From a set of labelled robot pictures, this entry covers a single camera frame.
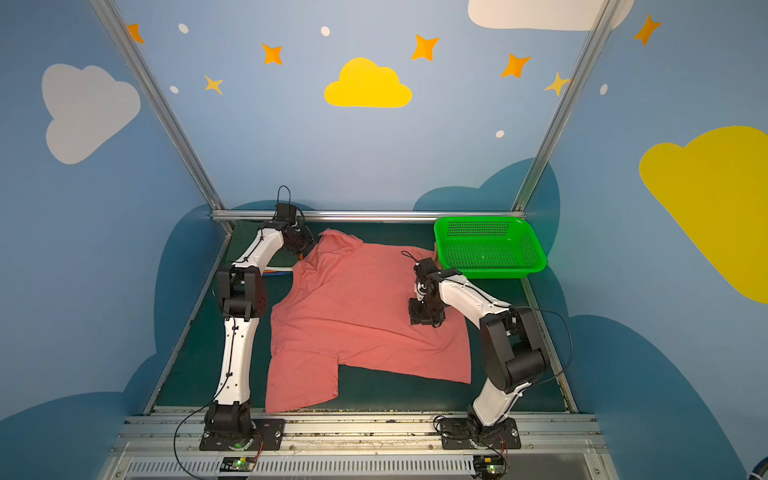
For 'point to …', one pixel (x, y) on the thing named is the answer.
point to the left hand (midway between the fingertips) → (315, 240)
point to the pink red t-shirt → (348, 302)
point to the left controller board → (238, 464)
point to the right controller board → (488, 466)
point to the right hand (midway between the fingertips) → (419, 317)
